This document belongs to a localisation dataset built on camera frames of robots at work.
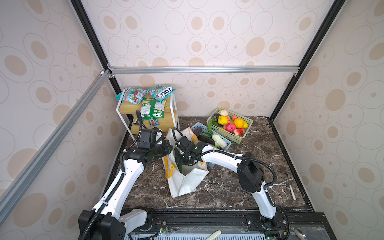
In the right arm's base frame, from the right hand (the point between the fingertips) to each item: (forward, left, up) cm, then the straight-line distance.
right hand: (176, 162), depth 87 cm
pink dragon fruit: (+27, -37, -1) cm, 46 cm away
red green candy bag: (+26, +22, +30) cm, 45 cm away
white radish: (+15, -27, -1) cm, 31 cm away
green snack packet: (+15, +10, +29) cm, 34 cm away
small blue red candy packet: (+23, +15, +10) cm, 29 cm away
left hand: (+2, -2, +16) cm, 16 cm away
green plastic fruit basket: (+25, -31, -3) cm, 40 cm away
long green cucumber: (-4, -3, +2) cm, 5 cm away
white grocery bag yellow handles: (-12, -10, +8) cm, 17 cm away
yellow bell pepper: (+32, -31, +2) cm, 45 cm away
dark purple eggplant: (+18, -18, -1) cm, 25 cm away
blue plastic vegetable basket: (+21, -18, -2) cm, 28 cm away
